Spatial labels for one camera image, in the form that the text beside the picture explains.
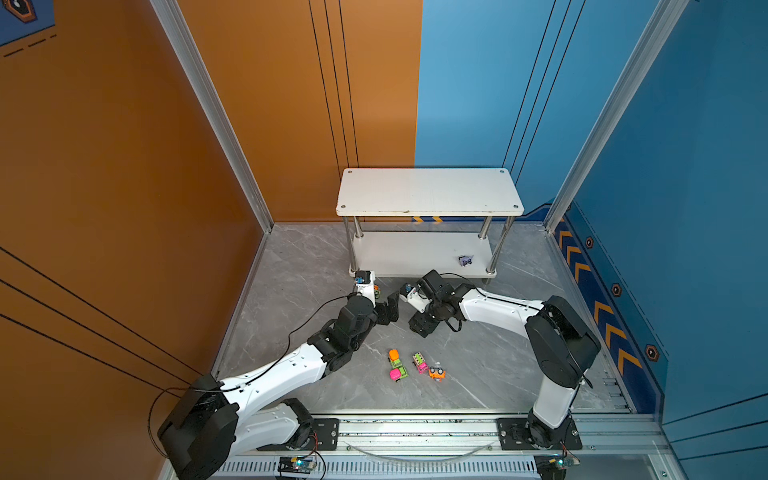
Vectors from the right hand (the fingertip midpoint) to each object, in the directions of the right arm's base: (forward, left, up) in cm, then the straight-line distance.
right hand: (417, 318), depth 92 cm
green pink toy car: (-14, 0, 0) cm, 14 cm away
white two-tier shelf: (+46, +3, -2) cm, 46 cm away
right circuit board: (-37, -31, -4) cm, 48 cm away
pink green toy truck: (-17, +6, 0) cm, 18 cm away
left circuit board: (-37, +31, -3) cm, 48 cm away
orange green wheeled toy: (+10, +13, +1) cm, 16 cm away
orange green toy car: (-12, +7, 0) cm, 14 cm away
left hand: (0, +9, +15) cm, 18 cm away
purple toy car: (+17, -16, +8) cm, 25 cm away
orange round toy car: (-17, -5, 0) cm, 17 cm away
